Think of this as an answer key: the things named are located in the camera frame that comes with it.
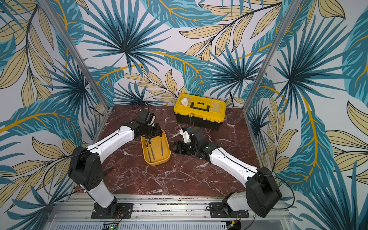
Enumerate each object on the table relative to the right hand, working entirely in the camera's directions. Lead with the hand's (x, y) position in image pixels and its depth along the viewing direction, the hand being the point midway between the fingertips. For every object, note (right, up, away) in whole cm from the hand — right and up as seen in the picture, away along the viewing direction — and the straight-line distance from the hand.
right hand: (173, 148), depth 79 cm
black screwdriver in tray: (-19, -2, +17) cm, 25 cm away
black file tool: (-7, +1, +5) cm, 9 cm away
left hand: (-7, +8, +8) cm, 14 cm away
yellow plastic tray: (-12, -4, +13) cm, 18 cm away
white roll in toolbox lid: (+6, +28, +15) cm, 32 cm away
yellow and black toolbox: (+16, +21, +18) cm, 32 cm away
